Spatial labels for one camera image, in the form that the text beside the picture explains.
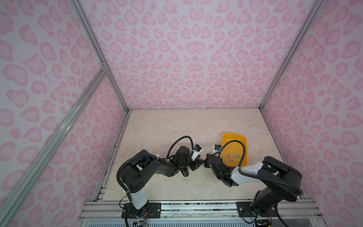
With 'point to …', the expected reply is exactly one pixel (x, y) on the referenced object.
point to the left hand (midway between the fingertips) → (203, 157)
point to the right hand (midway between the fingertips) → (206, 155)
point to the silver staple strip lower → (232, 160)
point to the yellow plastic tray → (232, 152)
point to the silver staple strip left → (223, 155)
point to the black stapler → (184, 171)
